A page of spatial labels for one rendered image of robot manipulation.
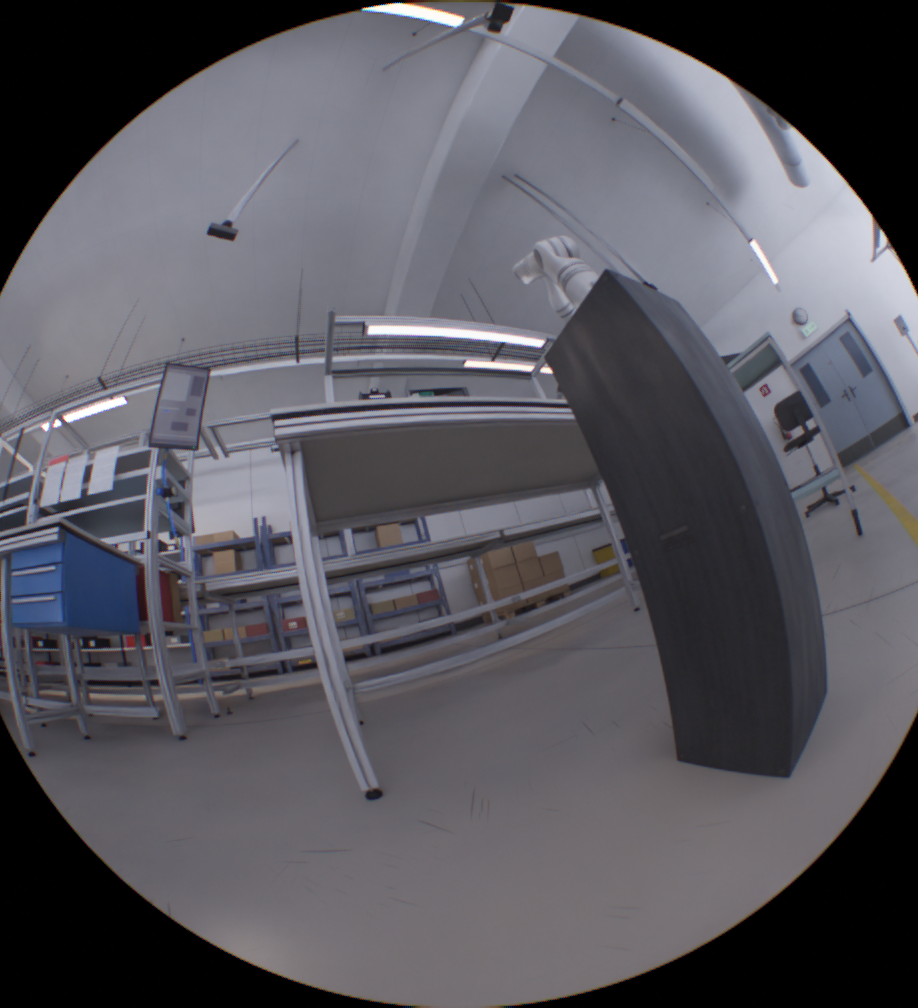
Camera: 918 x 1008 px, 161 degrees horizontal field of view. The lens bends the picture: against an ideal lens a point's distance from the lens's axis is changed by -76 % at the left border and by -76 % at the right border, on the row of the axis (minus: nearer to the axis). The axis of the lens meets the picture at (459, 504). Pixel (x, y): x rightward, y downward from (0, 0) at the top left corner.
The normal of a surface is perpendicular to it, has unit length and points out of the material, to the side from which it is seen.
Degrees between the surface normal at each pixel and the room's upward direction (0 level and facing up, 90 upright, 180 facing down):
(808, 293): 90
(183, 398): 101
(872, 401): 90
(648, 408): 90
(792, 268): 90
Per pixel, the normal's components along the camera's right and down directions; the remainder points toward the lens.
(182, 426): 0.72, -0.21
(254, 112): 0.27, 0.92
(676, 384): -0.92, 0.16
